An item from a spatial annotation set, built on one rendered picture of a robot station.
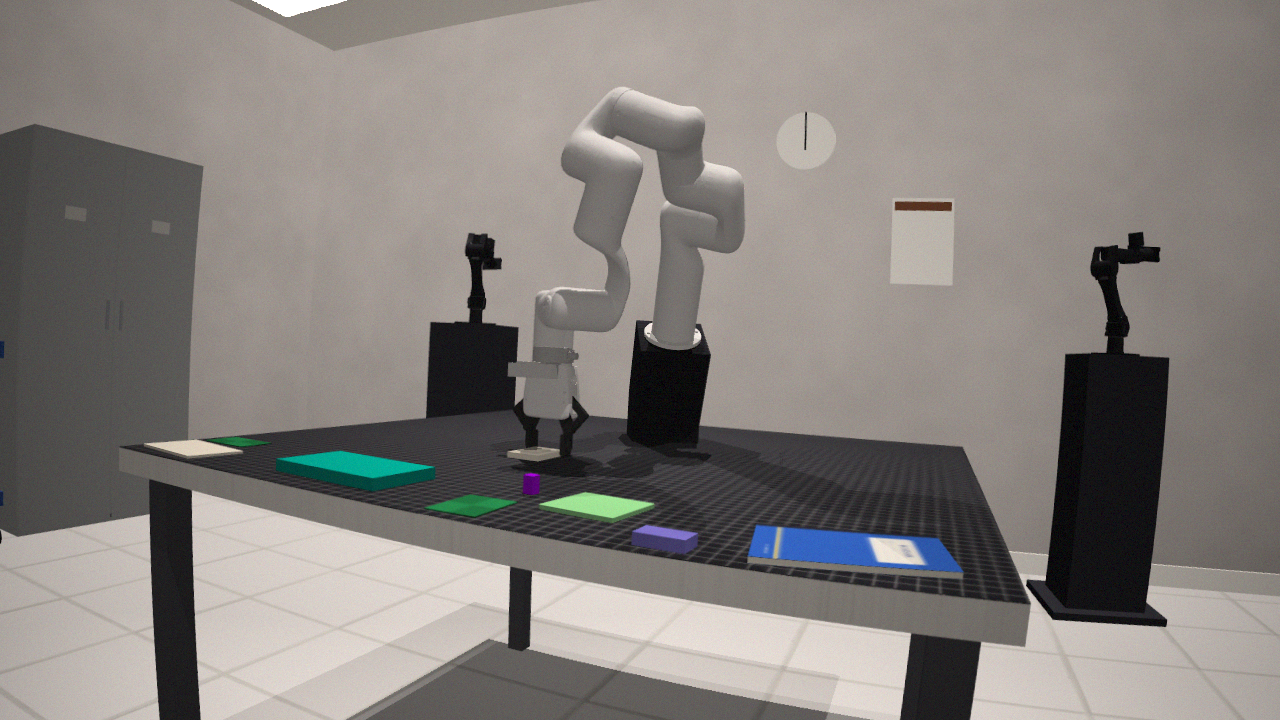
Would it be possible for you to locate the teal flat rectangular slab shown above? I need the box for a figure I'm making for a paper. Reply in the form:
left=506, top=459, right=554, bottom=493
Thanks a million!
left=276, top=451, right=435, bottom=491

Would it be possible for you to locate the blue notebook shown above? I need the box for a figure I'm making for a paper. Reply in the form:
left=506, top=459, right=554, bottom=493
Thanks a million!
left=748, top=523, right=964, bottom=579

